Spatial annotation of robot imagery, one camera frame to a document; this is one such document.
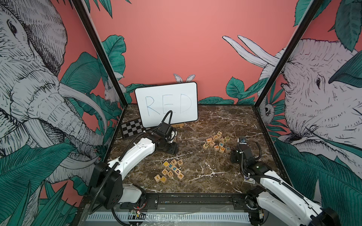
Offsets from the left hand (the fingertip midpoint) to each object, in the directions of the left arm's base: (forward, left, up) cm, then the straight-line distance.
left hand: (175, 147), depth 83 cm
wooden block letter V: (+5, -20, -8) cm, 22 cm away
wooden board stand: (+22, -4, -8) cm, 23 cm away
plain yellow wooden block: (-15, +7, -9) cm, 19 cm away
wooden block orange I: (-14, +11, -9) cm, 20 cm away
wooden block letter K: (-14, -3, -8) cm, 17 cm away
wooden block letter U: (+2, -31, -9) cm, 33 cm away
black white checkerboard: (+22, +31, -9) cm, 39 cm away
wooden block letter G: (-6, -2, -9) cm, 11 cm away
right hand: (-1, -36, -2) cm, 36 cm away
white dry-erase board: (+29, +14, +10) cm, 34 cm away
